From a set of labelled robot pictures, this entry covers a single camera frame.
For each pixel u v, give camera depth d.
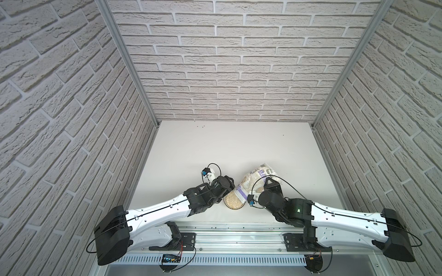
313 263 0.69
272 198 0.55
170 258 0.72
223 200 0.81
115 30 0.76
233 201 0.81
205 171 0.73
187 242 0.74
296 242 0.73
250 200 0.69
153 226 0.46
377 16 0.71
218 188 0.58
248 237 0.78
